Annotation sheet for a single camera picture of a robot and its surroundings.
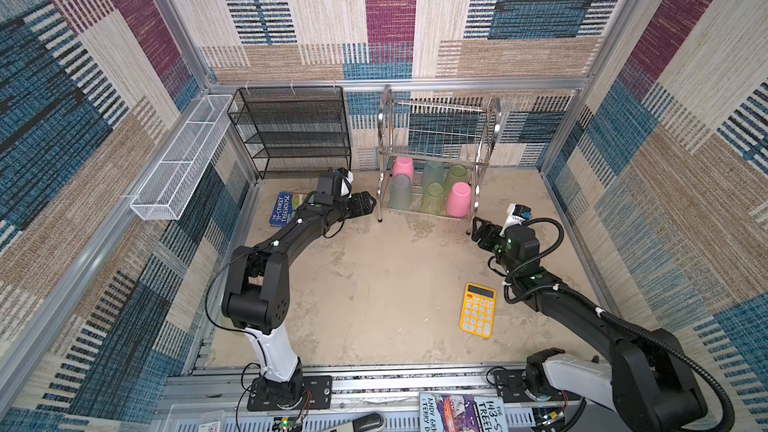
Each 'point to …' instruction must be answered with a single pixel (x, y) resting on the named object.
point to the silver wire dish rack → (430, 155)
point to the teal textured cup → (401, 193)
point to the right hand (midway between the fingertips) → (482, 226)
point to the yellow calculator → (478, 310)
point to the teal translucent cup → (434, 171)
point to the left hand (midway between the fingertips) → (367, 199)
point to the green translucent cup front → (433, 201)
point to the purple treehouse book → (441, 412)
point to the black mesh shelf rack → (294, 130)
